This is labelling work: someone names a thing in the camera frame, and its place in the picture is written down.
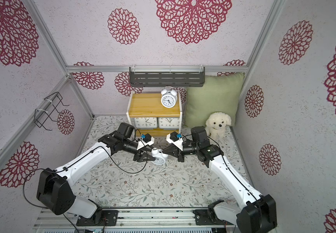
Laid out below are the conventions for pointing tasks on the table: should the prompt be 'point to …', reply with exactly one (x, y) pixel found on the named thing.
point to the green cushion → (220, 94)
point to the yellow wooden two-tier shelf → (149, 105)
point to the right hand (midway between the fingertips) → (163, 149)
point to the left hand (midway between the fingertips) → (153, 154)
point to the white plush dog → (216, 124)
